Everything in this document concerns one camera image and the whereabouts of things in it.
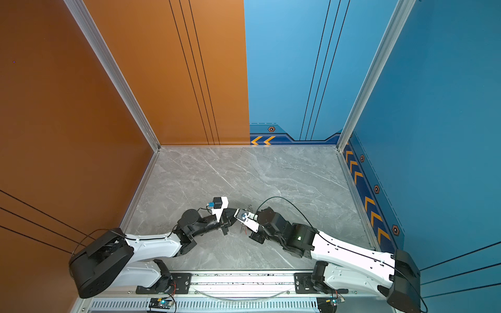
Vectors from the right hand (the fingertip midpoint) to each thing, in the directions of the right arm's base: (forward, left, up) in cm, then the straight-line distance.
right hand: (245, 219), depth 72 cm
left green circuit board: (-24, +31, -18) cm, 44 cm away
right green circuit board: (-24, -29, -19) cm, 43 cm away
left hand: (+2, 0, +2) cm, 3 cm away
